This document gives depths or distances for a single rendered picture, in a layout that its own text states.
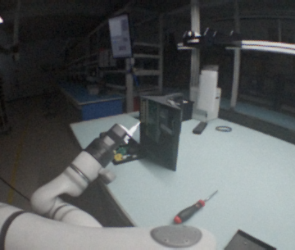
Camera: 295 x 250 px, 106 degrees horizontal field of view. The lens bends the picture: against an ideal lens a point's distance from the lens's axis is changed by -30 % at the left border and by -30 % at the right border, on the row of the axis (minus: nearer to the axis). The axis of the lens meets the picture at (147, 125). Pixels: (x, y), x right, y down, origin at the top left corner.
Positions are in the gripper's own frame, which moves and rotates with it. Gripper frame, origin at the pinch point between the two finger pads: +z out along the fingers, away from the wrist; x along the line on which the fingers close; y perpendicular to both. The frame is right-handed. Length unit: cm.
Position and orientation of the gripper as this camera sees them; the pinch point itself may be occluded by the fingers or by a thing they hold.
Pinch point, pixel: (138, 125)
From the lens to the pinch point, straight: 50.2
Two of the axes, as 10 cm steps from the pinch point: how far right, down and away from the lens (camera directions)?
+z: 5.3, -6.2, 5.8
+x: -3.6, 4.5, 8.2
